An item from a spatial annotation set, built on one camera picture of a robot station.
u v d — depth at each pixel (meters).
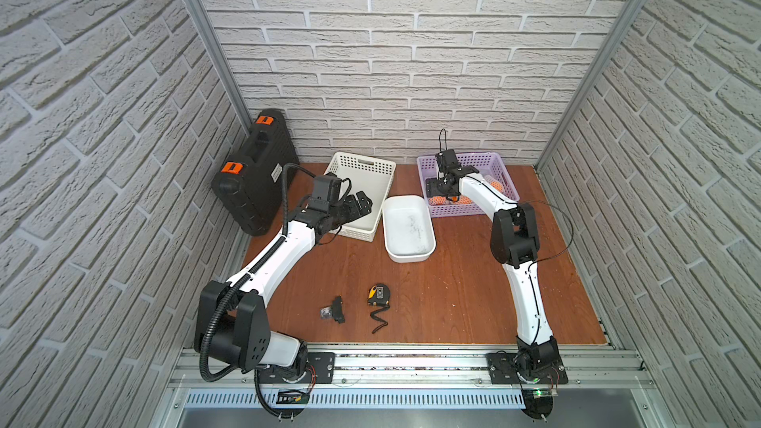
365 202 0.77
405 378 0.73
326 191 0.63
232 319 0.41
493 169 1.15
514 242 0.64
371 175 1.16
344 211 0.72
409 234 0.99
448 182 0.81
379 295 0.83
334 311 0.83
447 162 0.86
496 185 1.09
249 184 0.82
